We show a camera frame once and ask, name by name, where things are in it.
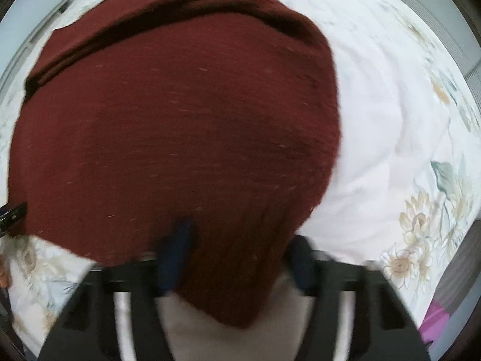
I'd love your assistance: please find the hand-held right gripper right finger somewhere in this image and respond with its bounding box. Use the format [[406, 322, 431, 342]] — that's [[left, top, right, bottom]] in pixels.
[[287, 235, 433, 361]]

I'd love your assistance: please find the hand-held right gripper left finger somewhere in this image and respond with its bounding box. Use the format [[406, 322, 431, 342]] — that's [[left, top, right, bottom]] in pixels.
[[38, 218, 198, 361]]

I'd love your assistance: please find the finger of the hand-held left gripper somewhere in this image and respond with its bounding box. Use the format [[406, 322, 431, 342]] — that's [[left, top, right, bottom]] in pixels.
[[0, 201, 29, 234]]

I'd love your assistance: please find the dark red knitted sweater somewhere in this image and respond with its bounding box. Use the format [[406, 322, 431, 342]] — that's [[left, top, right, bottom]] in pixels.
[[8, 0, 342, 329]]

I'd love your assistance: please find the pink object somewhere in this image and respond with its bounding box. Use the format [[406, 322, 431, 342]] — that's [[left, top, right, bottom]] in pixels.
[[420, 300, 453, 347]]

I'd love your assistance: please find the white floral bedspread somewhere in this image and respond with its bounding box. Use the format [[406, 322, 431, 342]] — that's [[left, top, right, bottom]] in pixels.
[[0, 0, 481, 361]]

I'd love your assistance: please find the white slatted cabinet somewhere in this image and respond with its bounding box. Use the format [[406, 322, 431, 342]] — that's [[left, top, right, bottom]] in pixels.
[[0, 0, 72, 87]]

